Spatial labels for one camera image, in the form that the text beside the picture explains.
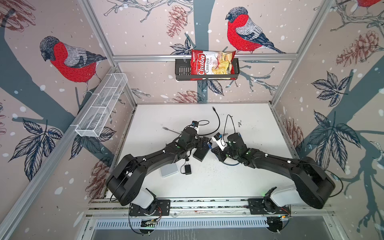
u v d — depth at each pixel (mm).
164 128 1070
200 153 911
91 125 699
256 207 730
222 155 761
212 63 878
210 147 889
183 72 947
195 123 766
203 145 776
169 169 850
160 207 728
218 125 1047
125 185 428
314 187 428
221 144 742
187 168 857
